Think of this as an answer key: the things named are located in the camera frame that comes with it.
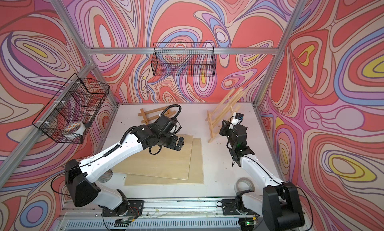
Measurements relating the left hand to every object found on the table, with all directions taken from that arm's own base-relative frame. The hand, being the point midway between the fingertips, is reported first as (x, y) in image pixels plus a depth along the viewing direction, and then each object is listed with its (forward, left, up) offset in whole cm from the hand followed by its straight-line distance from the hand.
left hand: (179, 142), depth 77 cm
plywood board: (-10, -9, -18) cm, 22 cm away
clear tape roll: (-14, -35, -15) cm, 41 cm away
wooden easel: (+34, +10, -16) cm, 39 cm away
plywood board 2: (-4, +8, -18) cm, 20 cm away
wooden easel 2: (+19, -27, +10) cm, 35 cm away
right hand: (+12, -25, +1) cm, 28 cm away
